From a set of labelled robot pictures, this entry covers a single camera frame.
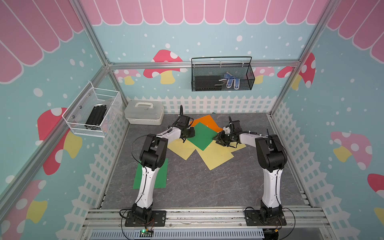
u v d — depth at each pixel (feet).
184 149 3.27
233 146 2.92
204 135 3.48
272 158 1.85
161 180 2.81
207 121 3.86
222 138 3.03
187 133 3.07
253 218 2.42
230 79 2.79
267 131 3.59
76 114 2.17
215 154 3.18
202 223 2.40
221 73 2.95
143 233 2.39
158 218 2.44
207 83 2.86
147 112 3.57
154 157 1.99
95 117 2.29
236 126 2.86
